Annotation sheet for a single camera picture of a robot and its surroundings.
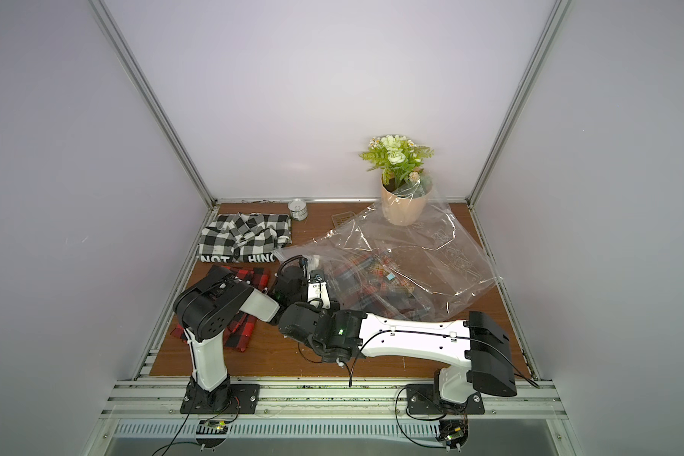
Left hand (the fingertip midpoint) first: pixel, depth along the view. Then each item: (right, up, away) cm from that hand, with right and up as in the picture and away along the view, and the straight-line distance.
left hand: (344, 285), depth 90 cm
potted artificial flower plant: (+22, +34, +12) cm, 42 cm away
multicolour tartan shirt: (+10, 0, +3) cm, 10 cm away
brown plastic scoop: (-2, +23, +24) cm, 33 cm away
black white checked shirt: (-39, +15, +17) cm, 45 cm away
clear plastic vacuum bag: (+25, +4, +5) cm, 25 cm away
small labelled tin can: (-19, +26, +21) cm, 38 cm away
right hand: (-10, +2, -19) cm, 21 cm away
